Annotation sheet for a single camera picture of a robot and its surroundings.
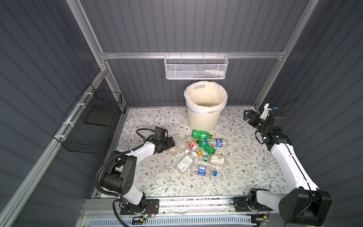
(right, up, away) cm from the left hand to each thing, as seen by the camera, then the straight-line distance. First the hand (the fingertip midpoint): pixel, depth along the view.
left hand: (170, 144), depth 94 cm
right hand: (+47, +19, -15) cm, 53 cm away
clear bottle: (+8, 0, +3) cm, 8 cm away
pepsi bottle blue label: (+31, +1, 0) cm, 31 cm away
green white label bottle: (+10, -11, -8) cm, 17 cm away
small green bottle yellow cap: (+24, -3, 0) cm, 25 cm away
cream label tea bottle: (+29, -8, -9) cm, 31 cm away
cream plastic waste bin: (+25, +31, +11) cm, 41 cm away
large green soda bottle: (+21, +5, +3) cm, 22 cm away
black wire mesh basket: (-42, +13, -20) cm, 49 cm away
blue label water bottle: (+19, -14, -13) cm, 27 cm away
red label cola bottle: (+15, -1, -2) cm, 15 cm away
